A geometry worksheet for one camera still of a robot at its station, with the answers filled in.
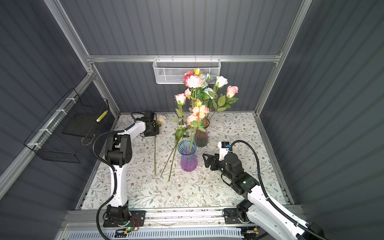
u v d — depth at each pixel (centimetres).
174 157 96
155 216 75
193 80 64
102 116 81
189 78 65
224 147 68
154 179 87
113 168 61
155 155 96
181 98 71
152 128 91
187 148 82
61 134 71
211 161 69
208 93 78
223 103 77
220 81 73
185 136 106
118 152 61
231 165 57
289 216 44
